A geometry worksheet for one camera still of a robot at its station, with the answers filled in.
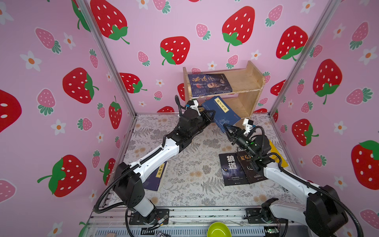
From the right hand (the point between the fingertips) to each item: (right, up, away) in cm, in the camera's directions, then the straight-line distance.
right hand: (221, 128), depth 69 cm
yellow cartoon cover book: (+41, -15, +31) cm, 53 cm away
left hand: (-1, +8, +2) cm, 9 cm away
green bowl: (-1, -49, +2) cm, 49 cm away
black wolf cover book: (+10, -27, +20) cm, 35 cm away
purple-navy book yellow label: (-37, -32, +16) cm, 51 cm away
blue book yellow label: (+2, +7, +5) cm, 9 cm away
